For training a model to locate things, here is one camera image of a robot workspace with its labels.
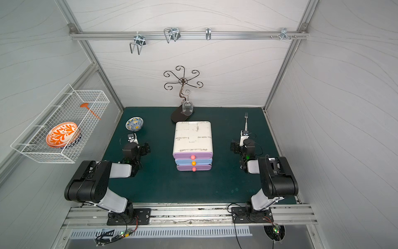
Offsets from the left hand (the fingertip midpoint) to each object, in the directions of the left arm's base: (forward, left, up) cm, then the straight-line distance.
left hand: (139, 143), depth 94 cm
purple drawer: (-15, -35, +13) cm, 40 cm away
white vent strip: (-45, 0, -7) cm, 45 cm away
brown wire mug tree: (+27, -20, -5) cm, 34 cm away
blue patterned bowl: (+18, +10, -4) cm, 21 cm away
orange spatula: (+7, +22, +26) cm, 34 cm away
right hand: (+4, -64, 0) cm, 64 cm away
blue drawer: (-14, -35, +5) cm, 38 cm away
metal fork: (+29, -72, -6) cm, 78 cm away
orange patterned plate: (-14, +19, +28) cm, 37 cm away
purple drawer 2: (-15, -35, -2) cm, 38 cm away
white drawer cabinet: (-12, -35, +16) cm, 40 cm away
